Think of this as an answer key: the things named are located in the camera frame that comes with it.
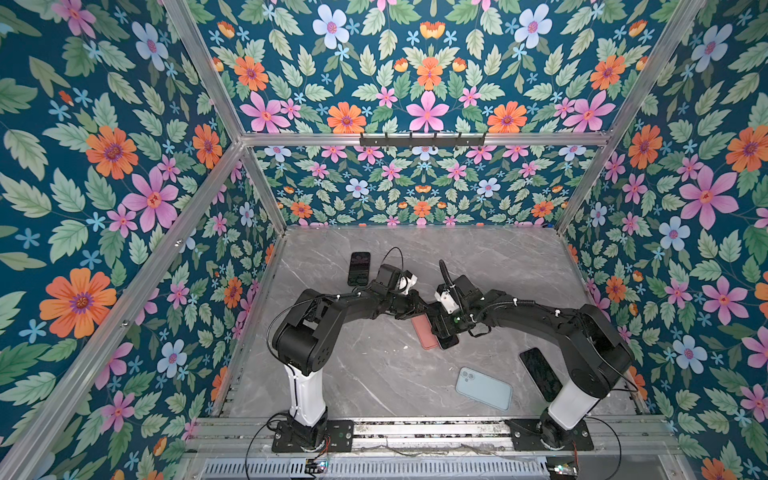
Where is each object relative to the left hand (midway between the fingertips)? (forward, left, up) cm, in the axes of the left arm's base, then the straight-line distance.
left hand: (434, 304), depth 88 cm
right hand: (-4, -2, -6) cm, 7 cm away
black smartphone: (-10, -3, -4) cm, 12 cm away
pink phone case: (-5, +3, -8) cm, 10 cm away
